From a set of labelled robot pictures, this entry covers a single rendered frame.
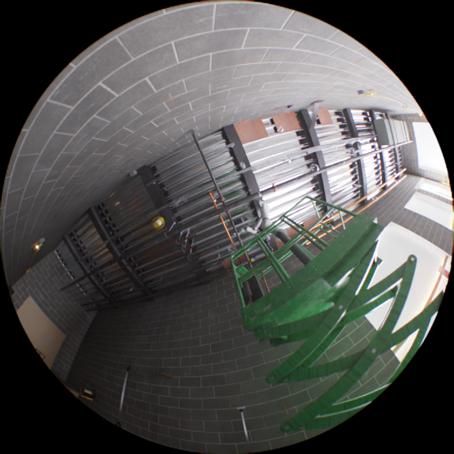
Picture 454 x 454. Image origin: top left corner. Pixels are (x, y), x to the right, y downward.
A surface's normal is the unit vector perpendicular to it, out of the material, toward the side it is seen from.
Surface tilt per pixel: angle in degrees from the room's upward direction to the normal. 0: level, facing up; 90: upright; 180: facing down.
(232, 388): 90
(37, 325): 90
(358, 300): 90
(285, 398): 90
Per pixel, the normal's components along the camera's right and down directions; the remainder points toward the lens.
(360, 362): -0.62, -0.71
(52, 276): 0.92, -0.39
